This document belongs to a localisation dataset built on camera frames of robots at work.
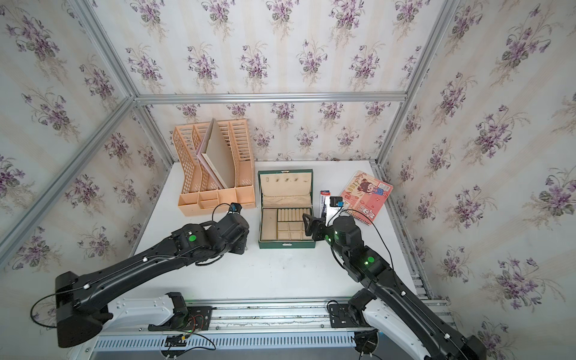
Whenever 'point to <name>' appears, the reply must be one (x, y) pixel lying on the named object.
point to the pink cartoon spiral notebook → (364, 196)
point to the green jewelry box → (283, 196)
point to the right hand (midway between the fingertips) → (315, 215)
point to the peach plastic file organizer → (200, 193)
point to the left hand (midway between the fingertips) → (247, 242)
